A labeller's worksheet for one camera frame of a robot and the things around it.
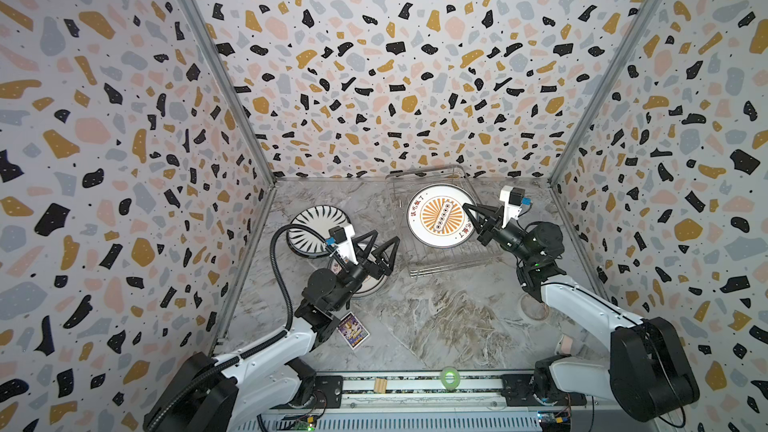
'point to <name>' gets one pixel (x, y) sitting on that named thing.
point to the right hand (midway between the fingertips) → (464, 203)
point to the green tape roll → (456, 374)
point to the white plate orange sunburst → (369, 285)
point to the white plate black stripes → (319, 219)
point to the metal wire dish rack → (424, 260)
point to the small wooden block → (380, 385)
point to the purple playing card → (352, 330)
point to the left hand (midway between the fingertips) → (388, 234)
